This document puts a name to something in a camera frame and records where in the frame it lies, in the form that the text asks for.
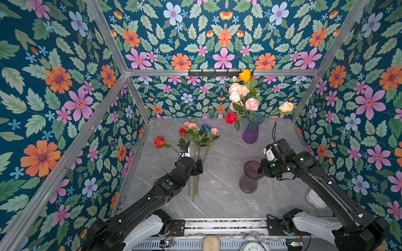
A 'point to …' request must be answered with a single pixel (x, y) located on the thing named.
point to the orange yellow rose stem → (253, 92)
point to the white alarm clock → (253, 244)
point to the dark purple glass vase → (248, 180)
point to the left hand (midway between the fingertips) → (197, 157)
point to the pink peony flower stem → (252, 104)
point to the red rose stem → (230, 118)
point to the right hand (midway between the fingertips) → (257, 170)
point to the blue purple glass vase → (250, 133)
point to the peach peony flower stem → (243, 89)
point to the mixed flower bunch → (198, 139)
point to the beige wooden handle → (211, 243)
